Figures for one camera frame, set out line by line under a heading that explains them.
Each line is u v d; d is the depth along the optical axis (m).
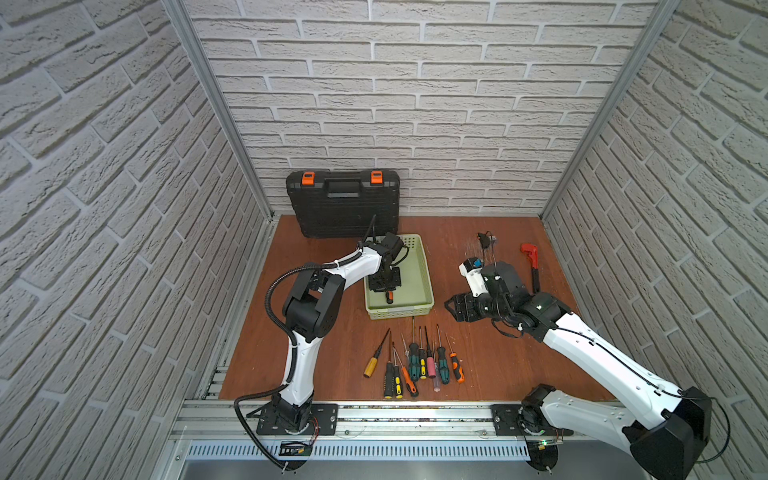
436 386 0.79
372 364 0.81
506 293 0.56
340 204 1.03
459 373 0.80
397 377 0.79
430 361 0.81
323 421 0.73
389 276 0.85
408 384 0.78
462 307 0.67
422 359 0.82
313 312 0.54
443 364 0.81
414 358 0.81
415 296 0.97
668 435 0.37
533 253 1.07
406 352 0.85
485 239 1.10
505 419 0.74
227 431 0.72
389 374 0.79
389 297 0.94
